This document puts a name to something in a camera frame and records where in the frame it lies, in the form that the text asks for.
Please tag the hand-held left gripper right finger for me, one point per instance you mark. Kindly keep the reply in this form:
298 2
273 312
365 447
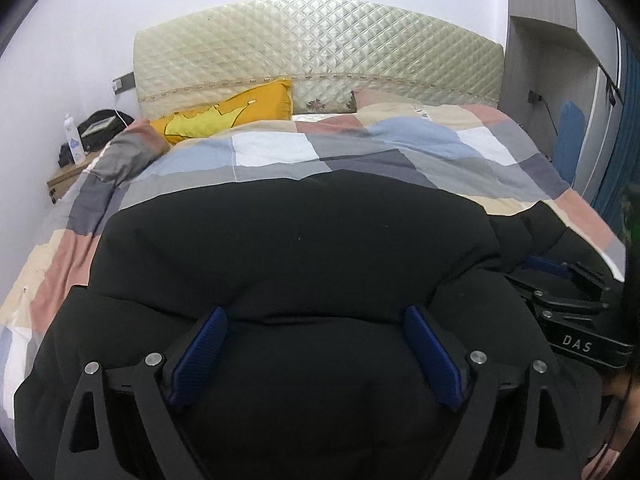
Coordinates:
432 360

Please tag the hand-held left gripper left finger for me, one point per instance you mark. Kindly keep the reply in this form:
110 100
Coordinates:
200 355

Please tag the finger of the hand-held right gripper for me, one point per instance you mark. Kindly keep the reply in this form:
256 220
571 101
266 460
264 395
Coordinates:
560 302
547 264

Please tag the black puffer jacket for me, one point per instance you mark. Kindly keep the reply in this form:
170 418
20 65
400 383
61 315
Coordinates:
300 250

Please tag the person's right hand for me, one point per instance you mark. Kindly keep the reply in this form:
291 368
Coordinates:
612 440

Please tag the blue chair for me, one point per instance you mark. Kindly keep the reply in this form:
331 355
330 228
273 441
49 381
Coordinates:
570 135

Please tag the checkered pillow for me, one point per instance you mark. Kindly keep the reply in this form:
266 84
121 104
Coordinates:
127 152

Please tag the checkered patchwork duvet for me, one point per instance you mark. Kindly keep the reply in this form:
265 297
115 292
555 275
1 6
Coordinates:
280 152

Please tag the wooden nightstand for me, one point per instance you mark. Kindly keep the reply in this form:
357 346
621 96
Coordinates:
65 180

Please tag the grey wardrobe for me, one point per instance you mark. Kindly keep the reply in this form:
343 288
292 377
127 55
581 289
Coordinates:
560 35

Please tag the black bag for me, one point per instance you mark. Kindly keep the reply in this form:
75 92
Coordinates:
107 132

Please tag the yellow printed pillow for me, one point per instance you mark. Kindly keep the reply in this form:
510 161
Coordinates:
225 112

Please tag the white spray bottle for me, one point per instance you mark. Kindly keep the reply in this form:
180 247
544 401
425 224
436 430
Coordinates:
73 142

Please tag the grey book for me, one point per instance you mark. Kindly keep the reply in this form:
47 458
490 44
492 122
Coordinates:
99 129

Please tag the floral pillow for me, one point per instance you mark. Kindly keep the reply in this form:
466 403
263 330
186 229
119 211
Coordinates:
322 102

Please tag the quilted cream headboard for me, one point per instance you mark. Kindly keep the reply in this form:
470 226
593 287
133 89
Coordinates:
325 45

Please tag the black wall plug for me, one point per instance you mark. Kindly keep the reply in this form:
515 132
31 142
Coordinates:
536 96

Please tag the grey wall socket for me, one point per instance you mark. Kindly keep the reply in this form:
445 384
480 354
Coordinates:
124 82

